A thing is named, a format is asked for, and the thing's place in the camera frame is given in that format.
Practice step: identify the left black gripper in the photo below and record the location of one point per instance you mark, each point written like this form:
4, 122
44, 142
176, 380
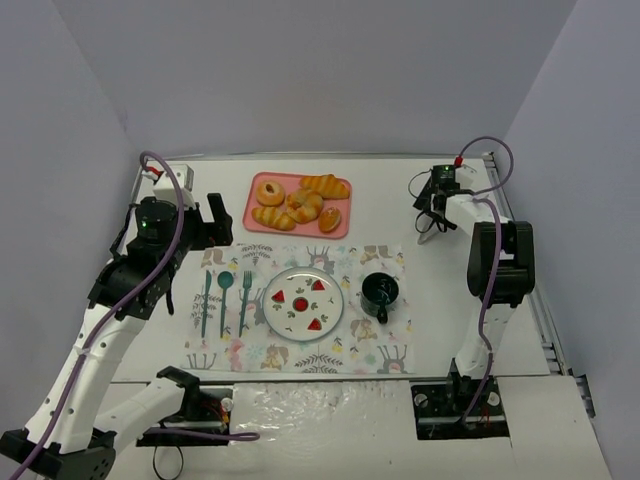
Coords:
209, 230

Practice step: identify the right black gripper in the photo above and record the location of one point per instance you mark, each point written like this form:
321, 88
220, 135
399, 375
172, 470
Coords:
432, 201

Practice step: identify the striped bread roll lower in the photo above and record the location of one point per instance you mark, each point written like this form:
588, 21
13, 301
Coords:
274, 218

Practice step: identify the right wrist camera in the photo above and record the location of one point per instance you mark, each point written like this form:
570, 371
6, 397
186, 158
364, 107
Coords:
465, 175

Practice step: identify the teal plastic spoon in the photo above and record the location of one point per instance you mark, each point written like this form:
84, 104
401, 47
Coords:
225, 281

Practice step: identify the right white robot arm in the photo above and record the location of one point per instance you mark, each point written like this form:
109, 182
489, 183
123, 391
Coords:
501, 263

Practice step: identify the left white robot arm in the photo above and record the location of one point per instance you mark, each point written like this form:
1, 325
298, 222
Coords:
67, 438

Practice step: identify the small glazed oval bun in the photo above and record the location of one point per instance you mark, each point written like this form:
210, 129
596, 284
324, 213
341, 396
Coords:
329, 220

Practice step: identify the translucent brown tongs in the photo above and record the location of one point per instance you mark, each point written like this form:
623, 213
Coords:
428, 224

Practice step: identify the white watermelon pattern plate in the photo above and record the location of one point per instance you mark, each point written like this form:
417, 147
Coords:
302, 304

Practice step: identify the sugared ring donut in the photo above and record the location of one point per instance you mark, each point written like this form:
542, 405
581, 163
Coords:
270, 193

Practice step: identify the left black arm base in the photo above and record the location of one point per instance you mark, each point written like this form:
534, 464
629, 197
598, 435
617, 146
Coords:
205, 414

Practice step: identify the striped bread roll upper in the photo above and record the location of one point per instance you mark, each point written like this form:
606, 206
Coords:
327, 186

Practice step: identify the dark green mug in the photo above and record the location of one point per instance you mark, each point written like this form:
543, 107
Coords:
379, 291

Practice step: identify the teal plastic knife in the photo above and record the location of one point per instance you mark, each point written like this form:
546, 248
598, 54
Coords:
205, 301

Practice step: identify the twisted ring pastry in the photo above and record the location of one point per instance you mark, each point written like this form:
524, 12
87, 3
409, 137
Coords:
304, 205

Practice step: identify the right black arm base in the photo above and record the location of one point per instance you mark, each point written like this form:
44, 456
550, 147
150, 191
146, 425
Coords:
440, 415

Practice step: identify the aluminium side rail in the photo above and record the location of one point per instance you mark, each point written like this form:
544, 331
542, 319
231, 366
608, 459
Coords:
547, 331

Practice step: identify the teal plastic fork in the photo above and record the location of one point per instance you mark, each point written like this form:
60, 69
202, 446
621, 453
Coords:
246, 286

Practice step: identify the patterned paper placemat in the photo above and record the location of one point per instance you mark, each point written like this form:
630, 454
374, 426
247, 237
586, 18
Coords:
359, 344

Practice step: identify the pink plastic tray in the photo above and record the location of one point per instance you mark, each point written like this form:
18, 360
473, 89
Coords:
290, 182

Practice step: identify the striped bread roll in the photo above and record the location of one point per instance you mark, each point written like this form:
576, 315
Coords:
274, 218
327, 186

